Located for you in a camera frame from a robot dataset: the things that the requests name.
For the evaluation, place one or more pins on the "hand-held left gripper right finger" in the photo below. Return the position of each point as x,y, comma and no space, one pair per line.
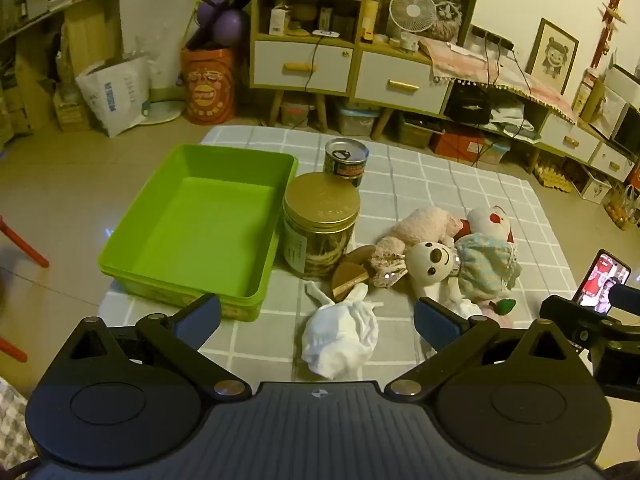
435,327

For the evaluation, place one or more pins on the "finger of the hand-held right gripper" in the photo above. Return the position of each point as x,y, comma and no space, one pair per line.
570,317
627,296

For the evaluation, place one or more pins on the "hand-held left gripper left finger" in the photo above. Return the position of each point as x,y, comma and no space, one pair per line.
200,315

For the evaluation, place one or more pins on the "pink knitted apple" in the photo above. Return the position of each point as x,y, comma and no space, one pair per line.
505,306

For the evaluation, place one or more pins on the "white bear doll blue dress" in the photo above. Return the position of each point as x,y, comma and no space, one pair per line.
430,260

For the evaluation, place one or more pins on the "green plastic bin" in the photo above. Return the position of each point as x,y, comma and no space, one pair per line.
200,220

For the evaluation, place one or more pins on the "pink plush toy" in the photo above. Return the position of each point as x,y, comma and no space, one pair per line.
415,225

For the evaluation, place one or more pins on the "smartphone with lit screen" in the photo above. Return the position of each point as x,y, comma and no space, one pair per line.
600,280

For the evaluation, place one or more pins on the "white crumpled cloth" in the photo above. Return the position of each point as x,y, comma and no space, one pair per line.
340,340

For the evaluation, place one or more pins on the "santa plush toy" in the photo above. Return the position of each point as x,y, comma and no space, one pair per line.
487,220

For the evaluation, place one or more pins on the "egg tray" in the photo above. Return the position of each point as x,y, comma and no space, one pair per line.
552,177

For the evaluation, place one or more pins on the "gold lid clear jar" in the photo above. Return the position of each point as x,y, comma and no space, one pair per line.
320,230

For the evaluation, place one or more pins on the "long low wooden cabinet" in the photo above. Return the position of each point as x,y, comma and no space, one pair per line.
565,135

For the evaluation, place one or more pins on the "red cardboard box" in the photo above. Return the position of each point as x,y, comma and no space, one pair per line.
457,147

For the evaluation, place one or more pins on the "black printed metal can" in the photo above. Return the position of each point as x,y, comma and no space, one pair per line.
345,165

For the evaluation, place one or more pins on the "red stool leg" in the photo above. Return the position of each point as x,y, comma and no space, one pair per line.
12,350
25,245

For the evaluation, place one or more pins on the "clear storage box dark lid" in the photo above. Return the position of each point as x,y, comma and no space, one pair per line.
420,135

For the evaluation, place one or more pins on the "clear storage box blue lid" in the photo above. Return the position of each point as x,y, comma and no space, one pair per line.
355,120

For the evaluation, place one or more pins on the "black bag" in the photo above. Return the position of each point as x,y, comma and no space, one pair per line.
467,105

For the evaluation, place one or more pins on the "orange printed barrel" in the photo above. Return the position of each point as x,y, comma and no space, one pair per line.
207,85

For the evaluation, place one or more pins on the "wooden single drawer cabinet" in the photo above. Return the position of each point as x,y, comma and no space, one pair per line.
400,82

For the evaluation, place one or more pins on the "framed cartoon girl picture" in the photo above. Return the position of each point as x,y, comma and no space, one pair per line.
552,57

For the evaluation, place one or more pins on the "pink table runner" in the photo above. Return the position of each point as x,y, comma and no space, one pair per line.
480,67

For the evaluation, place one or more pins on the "tall wooden shelf cabinet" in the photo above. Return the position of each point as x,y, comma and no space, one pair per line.
300,65

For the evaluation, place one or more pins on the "red hanging decoration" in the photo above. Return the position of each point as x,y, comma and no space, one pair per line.
610,15

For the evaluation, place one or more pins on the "purple ball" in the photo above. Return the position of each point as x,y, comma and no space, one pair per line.
227,27

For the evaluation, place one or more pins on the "yellow bottle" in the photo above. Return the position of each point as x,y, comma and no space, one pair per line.
370,22

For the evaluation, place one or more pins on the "framed cat picture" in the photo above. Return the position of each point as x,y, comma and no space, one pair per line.
450,10

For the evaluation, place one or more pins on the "small white desk fan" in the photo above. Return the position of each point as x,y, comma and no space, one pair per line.
411,10

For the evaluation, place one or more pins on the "wooden wall shelf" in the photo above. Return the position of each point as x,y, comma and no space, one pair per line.
60,5

